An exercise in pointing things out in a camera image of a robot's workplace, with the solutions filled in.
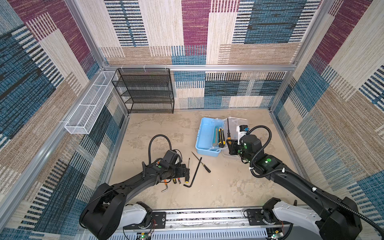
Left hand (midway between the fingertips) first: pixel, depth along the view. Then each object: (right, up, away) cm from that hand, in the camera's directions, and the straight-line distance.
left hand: (183, 169), depth 86 cm
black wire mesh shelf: (-30, +51, +26) cm, 64 cm away
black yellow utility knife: (+23, +15, +6) cm, 28 cm away
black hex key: (+7, -3, +2) cm, 8 cm away
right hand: (+24, +16, -6) cm, 29 cm away
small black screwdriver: (+13, +1, +5) cm, 14 cm away
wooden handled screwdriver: (+24, +19, -7) cm, 32 cm away
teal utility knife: (+20, +18, +9) cm, 29 cm away
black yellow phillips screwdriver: (+2, -3, +1) cm, 4 cm away
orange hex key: (-8, -2, -13) cm, 15 cm away
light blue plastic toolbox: (+12, +14, +10) cm, 21 cm away
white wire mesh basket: (-46, +27, -16) cm, 56 cm away
